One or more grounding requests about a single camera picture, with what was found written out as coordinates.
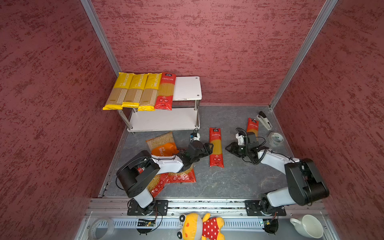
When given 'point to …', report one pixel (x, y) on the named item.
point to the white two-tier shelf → (184, 115)
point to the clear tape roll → (92, 233)
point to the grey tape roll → (275, 138)
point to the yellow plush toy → (194, 226)
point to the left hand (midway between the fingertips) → (210, 149)
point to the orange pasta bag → (163, 145)
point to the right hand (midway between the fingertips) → (225, 151)
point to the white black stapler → (263, 119)
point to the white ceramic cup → (309, 226)
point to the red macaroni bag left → (157, 183)
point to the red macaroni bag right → (187, 175)
